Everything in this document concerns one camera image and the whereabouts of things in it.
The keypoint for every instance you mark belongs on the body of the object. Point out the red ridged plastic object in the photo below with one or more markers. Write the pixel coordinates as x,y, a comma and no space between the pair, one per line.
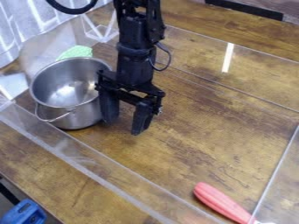
222,203

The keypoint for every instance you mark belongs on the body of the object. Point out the silver metal pot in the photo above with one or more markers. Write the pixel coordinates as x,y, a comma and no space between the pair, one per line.
65,94

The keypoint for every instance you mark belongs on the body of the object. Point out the blue plastic object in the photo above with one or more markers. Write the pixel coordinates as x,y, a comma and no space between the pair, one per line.
26,213

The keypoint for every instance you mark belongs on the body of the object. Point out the green sponge object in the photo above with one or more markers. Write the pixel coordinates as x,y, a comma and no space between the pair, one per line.
77,51

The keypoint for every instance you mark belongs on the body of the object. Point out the clear acrylic enclosure wall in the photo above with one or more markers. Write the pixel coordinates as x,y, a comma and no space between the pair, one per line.
229,132

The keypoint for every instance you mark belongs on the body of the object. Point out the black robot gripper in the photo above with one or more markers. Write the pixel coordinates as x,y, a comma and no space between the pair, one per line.
130,85

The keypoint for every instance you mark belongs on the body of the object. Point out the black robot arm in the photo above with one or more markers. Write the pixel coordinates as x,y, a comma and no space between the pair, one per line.
139,22

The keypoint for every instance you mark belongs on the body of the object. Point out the black bar on table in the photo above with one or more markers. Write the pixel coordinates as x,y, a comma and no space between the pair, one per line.
253,10

